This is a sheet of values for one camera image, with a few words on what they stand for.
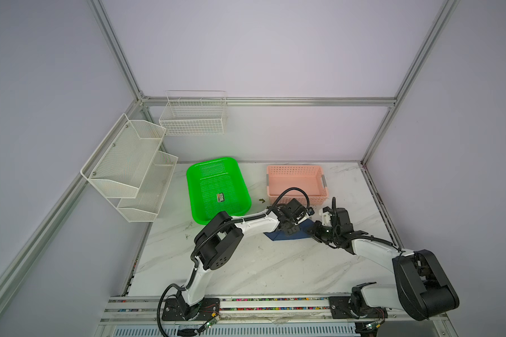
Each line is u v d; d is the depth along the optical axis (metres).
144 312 0.75
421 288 0.43
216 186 1.11
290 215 0.73
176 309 0.73
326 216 0.84
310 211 0.82
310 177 1.12
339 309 0.74
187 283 0.58
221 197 1.04
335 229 0.72
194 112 0.96
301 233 0.83
